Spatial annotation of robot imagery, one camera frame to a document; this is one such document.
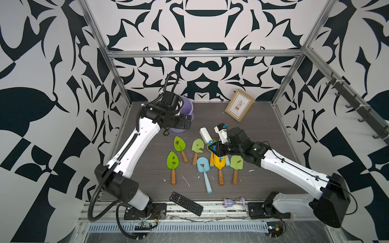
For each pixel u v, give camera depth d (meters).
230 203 0.75
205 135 0.80
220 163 0.90
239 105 1.08
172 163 0.89
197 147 0.96
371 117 0.55
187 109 0.98
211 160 0.89
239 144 0.58
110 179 0.39
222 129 0.69
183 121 0.66
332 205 0.39
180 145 0.97
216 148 0.69
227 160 0.89
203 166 0.89
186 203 0.76
